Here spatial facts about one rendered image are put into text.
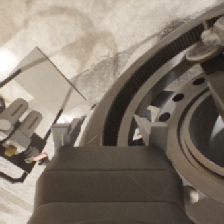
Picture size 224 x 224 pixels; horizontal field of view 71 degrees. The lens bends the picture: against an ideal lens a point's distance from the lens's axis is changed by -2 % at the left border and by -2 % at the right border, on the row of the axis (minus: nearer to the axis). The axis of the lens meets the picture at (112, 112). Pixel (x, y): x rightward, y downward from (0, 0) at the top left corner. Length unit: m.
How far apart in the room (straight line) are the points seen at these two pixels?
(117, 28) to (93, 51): 0.17
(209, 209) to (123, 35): 0.77
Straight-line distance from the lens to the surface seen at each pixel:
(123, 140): 0.38
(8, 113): 0.84
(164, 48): 0.54
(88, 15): 0.88
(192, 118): 0.44
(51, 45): 0.98
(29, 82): 1.15
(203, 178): 0.34
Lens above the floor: 0.85
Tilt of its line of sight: 51 degrees down
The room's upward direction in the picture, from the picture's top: 170 degrees counter-clockwise
